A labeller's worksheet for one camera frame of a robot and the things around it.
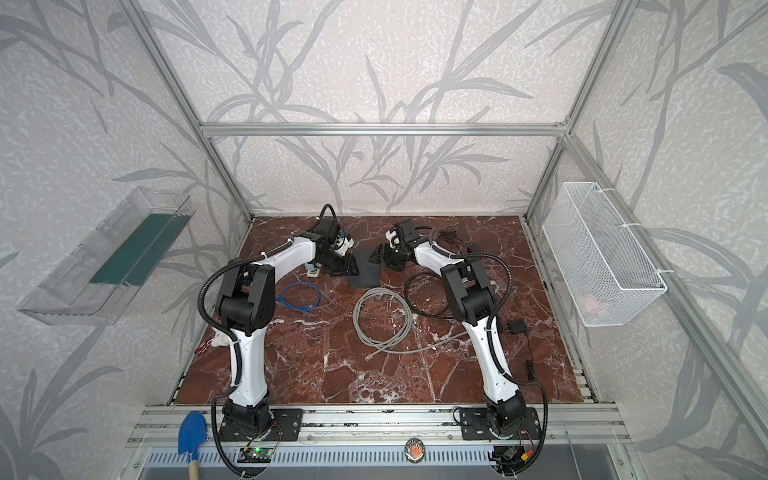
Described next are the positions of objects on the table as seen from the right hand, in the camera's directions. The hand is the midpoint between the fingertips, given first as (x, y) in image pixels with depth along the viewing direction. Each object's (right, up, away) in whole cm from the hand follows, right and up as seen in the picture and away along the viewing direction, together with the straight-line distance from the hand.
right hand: (377, 252), depth 104 cm
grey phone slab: (-23, -7, -1) cm, 23 cm away
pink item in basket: (+56, -11, -32) cm, 65 cm away
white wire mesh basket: (+51, -1, -42) cm, 66 cm away
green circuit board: (-27, -48, -33) cm, 64 cm away
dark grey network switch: (-3, -7, -1) cm, 8 cm away
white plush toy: (-44, -24, -19) cm, 53 cm away
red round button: (+12, -46, -34) cm, 58 cm away
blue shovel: (-42, -43, -32) cm, 68 cm away
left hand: (-6, -3, -4) cm, 8 cm away
